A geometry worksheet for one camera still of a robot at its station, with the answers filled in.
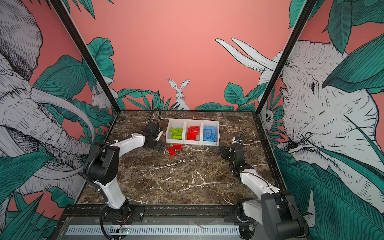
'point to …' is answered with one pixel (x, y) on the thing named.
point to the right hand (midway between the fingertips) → (224, 145)
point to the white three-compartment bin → (184, 124)
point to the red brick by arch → (171, 151)
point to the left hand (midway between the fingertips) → (157, 142)
